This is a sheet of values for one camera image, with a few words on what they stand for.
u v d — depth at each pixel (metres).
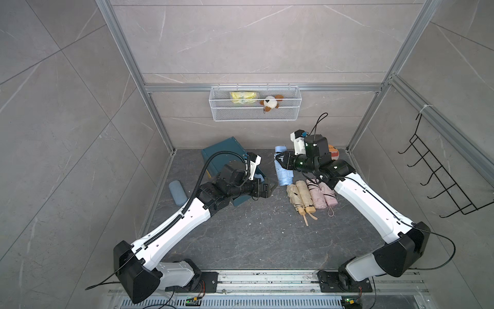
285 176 0.70
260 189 0.60
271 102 0.86
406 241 0.40
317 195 0.95
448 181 0.65
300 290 0.73
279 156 0.73
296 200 0.93
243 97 0.83
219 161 0.56
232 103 0.87
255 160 0.63
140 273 0.37
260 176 0.84
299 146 0.65
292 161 0.65
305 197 0.94
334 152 1.07
